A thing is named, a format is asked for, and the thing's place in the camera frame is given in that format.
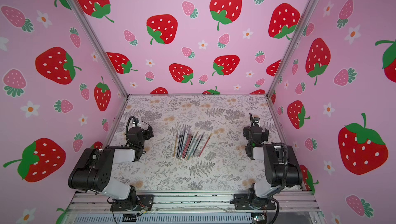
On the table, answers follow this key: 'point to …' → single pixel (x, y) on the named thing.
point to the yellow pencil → (175, 146)
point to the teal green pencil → (192, 146)
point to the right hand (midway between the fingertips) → (256, 127)
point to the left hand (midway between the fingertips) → (142, 127)
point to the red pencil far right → (204, 146)
